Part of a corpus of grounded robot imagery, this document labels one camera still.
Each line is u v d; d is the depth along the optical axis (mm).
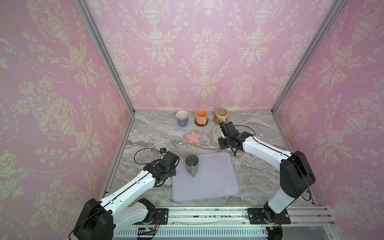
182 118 1068
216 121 1101
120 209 426
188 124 1121
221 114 1072
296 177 454
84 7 696
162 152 742
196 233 777
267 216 652
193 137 1056
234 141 646
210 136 1040
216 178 869
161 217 738
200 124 1093
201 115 1064
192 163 897
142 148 713
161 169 605
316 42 804
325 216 770
